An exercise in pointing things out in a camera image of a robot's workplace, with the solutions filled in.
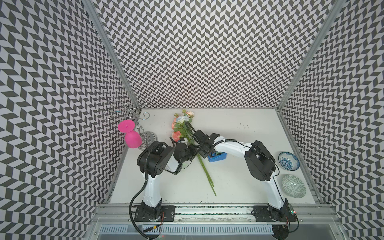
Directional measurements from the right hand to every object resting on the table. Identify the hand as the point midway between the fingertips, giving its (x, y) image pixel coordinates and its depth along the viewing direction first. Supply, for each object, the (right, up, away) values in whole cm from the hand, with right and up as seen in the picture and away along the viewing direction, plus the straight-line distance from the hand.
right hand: (207, 149), depth 95 cm
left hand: (-3, +2, +1) cm, 4 cm away
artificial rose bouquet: (-18, +17, +3) cm, 25 cm away
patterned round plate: (+47, -18, -14) cm, 52 cm away
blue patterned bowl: (+49, -6, -5) cm, 50 cm away
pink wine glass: (-40, +9, -18) cm, 44 cm away
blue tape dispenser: (+5, -3, -6) cm, 8 cm away
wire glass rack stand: (-59, +28, +15) cm, 67 cm away
